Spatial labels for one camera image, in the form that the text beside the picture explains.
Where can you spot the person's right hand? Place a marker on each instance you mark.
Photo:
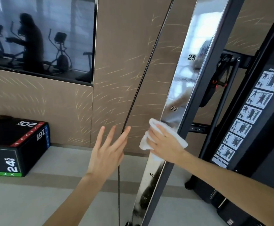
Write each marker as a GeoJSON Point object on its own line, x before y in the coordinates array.
{"type": "Point", "coordinates": [167, 148]}

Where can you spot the person's left hand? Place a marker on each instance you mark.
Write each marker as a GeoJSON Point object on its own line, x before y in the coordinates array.
{"type": "Point", "coordinates": [106, 157]}

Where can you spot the white cleaning cloth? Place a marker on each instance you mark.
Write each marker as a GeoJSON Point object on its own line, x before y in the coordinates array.
{"type": "Point", "coordinates": [144, 143]}

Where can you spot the chrome numbered rail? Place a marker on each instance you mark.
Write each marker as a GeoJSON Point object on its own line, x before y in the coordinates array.
{"type": "Point", "coordinates": [188, 75]}

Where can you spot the black plyo jump box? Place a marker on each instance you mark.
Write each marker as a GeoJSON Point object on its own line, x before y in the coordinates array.
{"type": "Point", "coordinates": [7, 138]}

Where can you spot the person's right forearm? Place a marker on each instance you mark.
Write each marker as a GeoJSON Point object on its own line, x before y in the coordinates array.
{"type": "Point", "coordinates": [233, 185]}

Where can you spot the person's left forearm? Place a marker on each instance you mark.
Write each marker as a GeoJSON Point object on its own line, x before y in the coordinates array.
{"type": "Point", "coordinates": [75, 202]}

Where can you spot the black straight attachment bar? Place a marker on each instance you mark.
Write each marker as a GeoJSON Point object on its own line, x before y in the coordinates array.
{"type": "Point", "coordinates": [223, 101]}

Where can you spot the black weight stack plates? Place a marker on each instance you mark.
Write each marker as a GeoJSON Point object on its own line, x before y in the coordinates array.
{"type": "Point", "coordinates": [218, 198]}

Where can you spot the strip of exercise pictogram stickers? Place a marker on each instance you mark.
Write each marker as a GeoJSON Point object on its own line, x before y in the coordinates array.
{"type": "Point", "coordinates": [249, 112]}

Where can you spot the black weight stack cover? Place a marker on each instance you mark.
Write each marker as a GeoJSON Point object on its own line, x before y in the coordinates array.
{"type": "Point", "coordinates": [268, 138]}

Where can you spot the wall-mounted black screen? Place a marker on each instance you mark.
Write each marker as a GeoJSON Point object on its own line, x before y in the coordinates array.
{"type": "Point", "coordinates": [40, 32]}

